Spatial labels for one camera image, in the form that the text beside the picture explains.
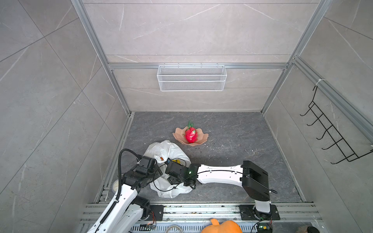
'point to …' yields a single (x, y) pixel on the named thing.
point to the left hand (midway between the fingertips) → (158, 170)
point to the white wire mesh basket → (193, 77)
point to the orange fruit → (161, 158)
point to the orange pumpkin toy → (226, 226)
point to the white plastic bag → (161, 152)
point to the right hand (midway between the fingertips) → (175, 177)
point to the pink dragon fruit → (191, 134)
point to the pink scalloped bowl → (179, 134)
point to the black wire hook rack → (349, 155)
